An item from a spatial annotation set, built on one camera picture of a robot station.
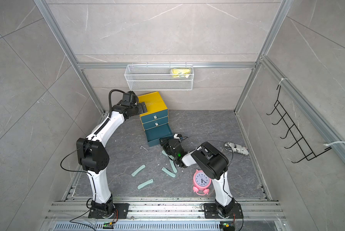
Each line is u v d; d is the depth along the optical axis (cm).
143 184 82
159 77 101
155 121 95
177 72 85
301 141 62
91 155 57
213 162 53
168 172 86
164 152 94
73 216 73
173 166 89
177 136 92
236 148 94
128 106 71
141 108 84
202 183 81
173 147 74
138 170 88
